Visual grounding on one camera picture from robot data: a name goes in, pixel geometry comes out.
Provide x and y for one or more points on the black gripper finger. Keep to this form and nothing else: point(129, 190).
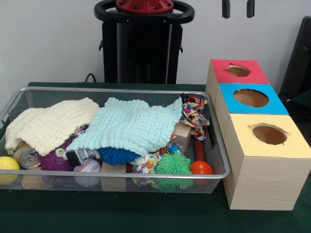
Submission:
point(225, 8)
point(250, 8)

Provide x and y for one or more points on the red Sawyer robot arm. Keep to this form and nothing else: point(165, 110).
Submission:
point(145, 6)

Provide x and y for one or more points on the wooden box with three holes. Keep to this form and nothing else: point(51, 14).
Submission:
point(264, 184)

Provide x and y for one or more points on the clear mesh bin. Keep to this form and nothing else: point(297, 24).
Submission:
point(60, 97)

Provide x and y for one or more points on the black flat panel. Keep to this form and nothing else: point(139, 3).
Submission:
point(298, 60)

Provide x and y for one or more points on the green cloth on side table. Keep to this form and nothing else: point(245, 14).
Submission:
point(302, 106)

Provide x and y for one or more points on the light blue waffle cloth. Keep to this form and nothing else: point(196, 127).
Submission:
point(131, 126)

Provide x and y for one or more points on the orange red ball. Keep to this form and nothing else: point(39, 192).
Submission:
point(200, 168)

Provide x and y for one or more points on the green spiky ball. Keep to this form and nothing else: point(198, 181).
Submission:
point(172, 163)

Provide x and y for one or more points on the blue spiky ball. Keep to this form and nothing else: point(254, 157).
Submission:
point(114, 156)

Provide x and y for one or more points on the white baseball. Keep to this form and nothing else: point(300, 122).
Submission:
point(88, 166)

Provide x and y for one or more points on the cream waffle cloth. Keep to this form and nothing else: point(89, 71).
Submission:
point(48, 121)

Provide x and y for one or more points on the dark green tablecloth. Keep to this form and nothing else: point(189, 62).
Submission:
point(145, 213)

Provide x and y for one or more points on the purple monster toy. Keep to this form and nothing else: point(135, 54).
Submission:
point(52, 161)

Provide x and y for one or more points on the drink can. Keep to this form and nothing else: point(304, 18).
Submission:
point(28, 157)

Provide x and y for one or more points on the yellow ball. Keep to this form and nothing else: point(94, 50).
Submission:
point(8, 163)

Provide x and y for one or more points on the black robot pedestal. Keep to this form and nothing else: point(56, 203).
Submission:
point(143, 53)

